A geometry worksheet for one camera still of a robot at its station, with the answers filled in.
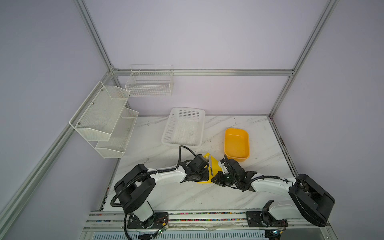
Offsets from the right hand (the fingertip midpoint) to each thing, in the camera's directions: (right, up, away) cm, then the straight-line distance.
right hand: (210, 180), depth 83 cm
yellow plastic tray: (+20, +19, +19) cm, 33 cm away
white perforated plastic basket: (-17, +31, +32) cm, 48 cm away
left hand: (-1, +1, +2) cm, 3 cm away
